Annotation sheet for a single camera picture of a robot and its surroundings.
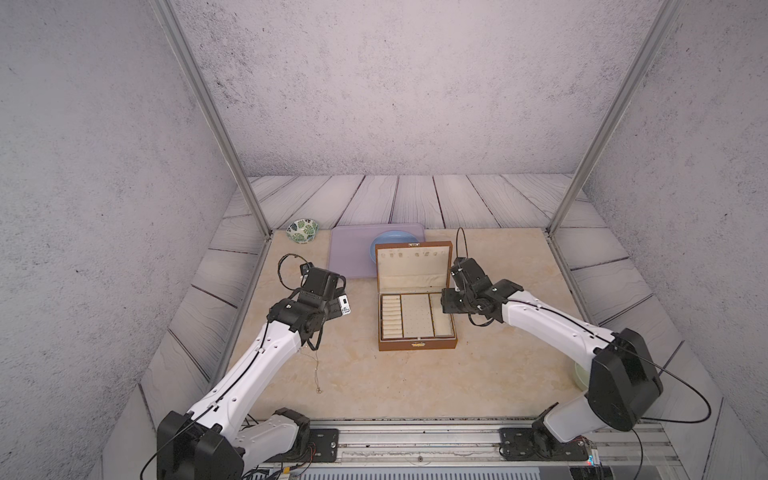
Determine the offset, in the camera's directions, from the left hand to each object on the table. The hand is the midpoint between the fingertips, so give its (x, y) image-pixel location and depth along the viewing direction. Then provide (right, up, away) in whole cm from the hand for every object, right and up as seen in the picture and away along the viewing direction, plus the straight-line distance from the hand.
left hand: (333, 302), depth 81 cm
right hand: (+32, 0, +5) cm, 33 cm away
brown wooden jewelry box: (+23, -5, +10) cm, 26 cm away
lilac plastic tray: (0, +15, +31) cm, 35 cm away
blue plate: (+15, +19, +37) cm, 45 cm away
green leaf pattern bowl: (-20, +22, +39) cm, 49 cm away
